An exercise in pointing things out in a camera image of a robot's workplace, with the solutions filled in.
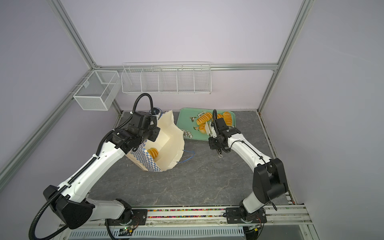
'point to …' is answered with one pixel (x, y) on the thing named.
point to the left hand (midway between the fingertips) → (153, 128)
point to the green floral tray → (192, 121)
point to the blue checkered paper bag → (170, 145)
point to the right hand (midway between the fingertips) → (214, 144)
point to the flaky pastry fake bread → (202, 128)
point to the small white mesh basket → (99, 91)
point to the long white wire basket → (191, 78)
